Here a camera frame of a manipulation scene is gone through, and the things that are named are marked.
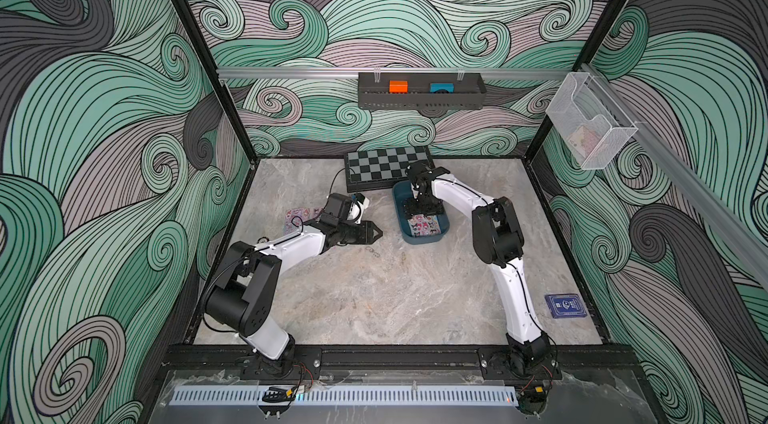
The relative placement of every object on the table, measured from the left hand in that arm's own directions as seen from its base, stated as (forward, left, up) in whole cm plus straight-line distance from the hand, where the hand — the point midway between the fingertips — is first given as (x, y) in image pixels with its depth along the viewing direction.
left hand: (378, 230), depth 88 cm
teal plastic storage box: (+19, -8, -5) cm, 21 cm away
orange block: (+36, -6, +27) cm, 45 cm away
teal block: (+39, -18, +25) cm, 50 cm away
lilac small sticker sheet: (+7, -15, -8) cm, 19 cm away
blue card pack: (-19, -53, -7) cm, 56 cm away
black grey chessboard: (+30, +1, -5) cm, 30 cm away
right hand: (+12, -16, -9) cm, 22 cm away
